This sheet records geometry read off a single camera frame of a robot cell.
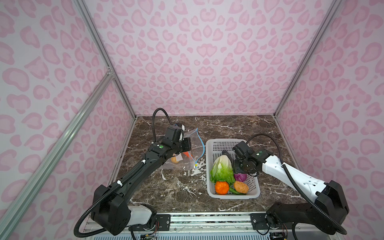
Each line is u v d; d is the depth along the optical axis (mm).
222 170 817
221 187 781
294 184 437
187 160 815
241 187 794
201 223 749
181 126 750
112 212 392
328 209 387
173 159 902
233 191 811
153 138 618
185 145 705
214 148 969
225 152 929
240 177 819
